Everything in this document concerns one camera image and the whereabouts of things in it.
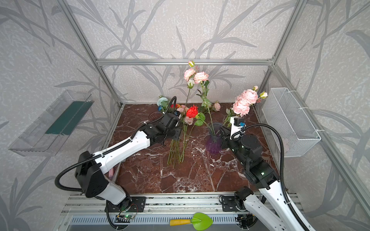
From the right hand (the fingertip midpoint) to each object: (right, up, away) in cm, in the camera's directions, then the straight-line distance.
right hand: (221, 123), depth 66 cm
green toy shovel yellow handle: (-10, -47, +2) cm, 48 cm away
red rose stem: (-13, +5, +8) cm, 16 cm away
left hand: (-21, -2, +16) cm, 27 cm away
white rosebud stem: (-15, +24, +28) cm, 40 cm away
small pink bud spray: (+5, +11, +47) cm, 48 cm away
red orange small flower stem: (-26, +11, +45) cm, 53 cm away
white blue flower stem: (-37, +13, +44) cm, 59 cm away
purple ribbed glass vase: (0, -13, +23) cm, 27 cm away
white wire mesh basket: (+30, -4, -5) cm, 31 cm away
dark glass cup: (-37, +3, +23) cm, 44 cm away
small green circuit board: (-45, -47, +5) cm, 65 cm away
